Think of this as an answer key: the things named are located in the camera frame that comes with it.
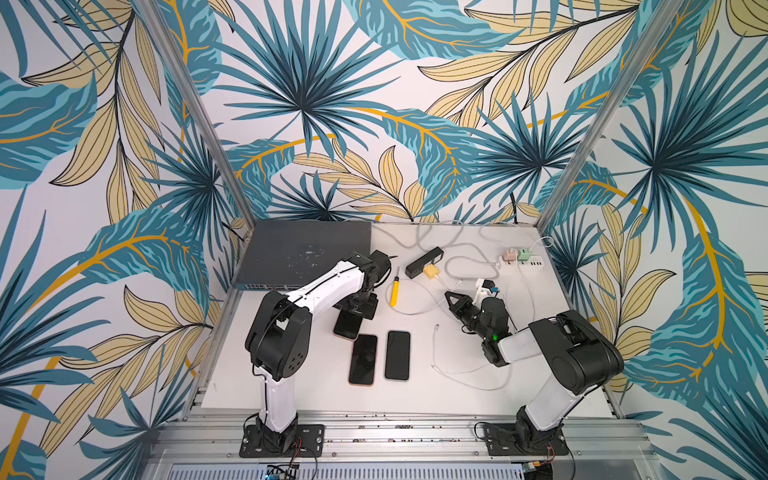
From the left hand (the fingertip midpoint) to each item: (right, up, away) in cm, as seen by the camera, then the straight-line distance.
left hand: (353, 313), depth 87 cm
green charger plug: (+58, +17, +16) cm, 62 cm away
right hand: (+22, +3, +3) cm, 23 cm away
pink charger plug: (+52, +17, +15) cm, 57 cm away
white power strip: (+63, +14, +19) cm, 67 cm away
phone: (-1, -2, -6) cm, 6 cm away
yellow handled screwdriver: (+12, +4, +13) cm, 19 cm away
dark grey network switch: (-24, +17, +18) cm, 35 cm away
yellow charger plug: (+26, +11, +19) cm, 34 cm away
